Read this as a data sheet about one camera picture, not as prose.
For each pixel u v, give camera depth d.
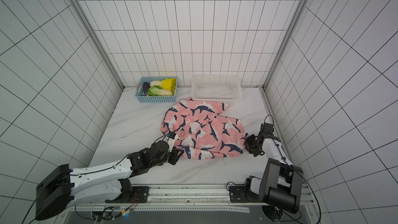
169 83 1.10
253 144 0.78
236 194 0.73
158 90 1.07
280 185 0.43
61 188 0.41
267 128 0.71
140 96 1.16
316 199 0.36
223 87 1.18
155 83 1.15
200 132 0.92
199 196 0.74
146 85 1.17
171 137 0.71
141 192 0.73
